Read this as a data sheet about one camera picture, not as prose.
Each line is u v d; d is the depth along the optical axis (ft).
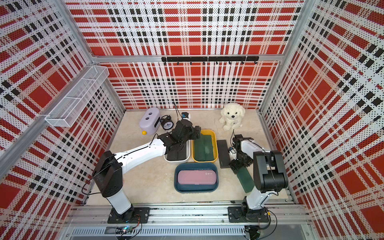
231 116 3.15
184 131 2.10
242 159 2.46
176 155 2.98
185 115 2.42
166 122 3.43
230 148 2.92
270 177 1.53
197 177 2.83
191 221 2.41
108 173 1.49
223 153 3.00
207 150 3.14
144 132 3.32
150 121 3.33
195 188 2.68
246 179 2.80
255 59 2.90
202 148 3.09
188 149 2.98
